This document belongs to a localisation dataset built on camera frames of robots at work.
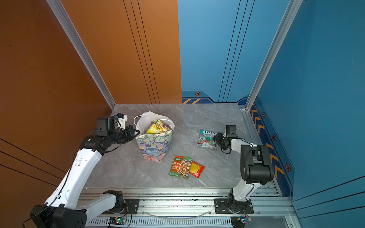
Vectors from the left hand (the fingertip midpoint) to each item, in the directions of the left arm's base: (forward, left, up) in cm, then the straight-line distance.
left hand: (140, 130), depth 76 cm
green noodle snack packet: (-10, -22, -24) cm, 34 cm away
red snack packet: (-12, -31, -23) cm, 40 cm away
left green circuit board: (-38, +10, -26) cm, 47 cm away
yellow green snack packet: (+4, -8, -3) cm, 10 cm away
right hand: (+8, -44, -22) cm, 50 cm away
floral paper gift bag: (-5, -6, -9) cm, 12 cm away
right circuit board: (-38, -52, -25) cm, 69 cm away
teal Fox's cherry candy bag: (+8, -38, -21) cm, 44 cm away
